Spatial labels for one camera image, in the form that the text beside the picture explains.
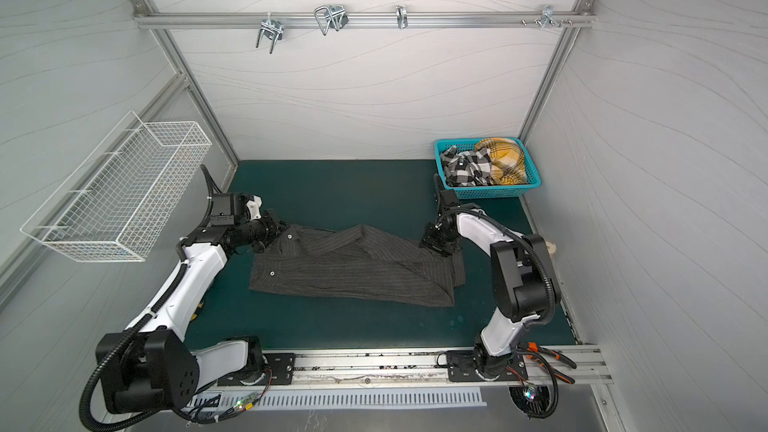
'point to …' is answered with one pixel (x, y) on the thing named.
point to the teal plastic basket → (466, 192)
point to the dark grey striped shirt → (361, 261)
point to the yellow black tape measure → (196, 311)
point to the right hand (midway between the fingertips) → (430, 240)
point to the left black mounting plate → (281, 366)
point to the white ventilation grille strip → (351, 399)
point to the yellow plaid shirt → (508, 161)
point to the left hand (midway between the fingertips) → (294, 218)
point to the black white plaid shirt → (467, 168)
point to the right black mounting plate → (463, 366)
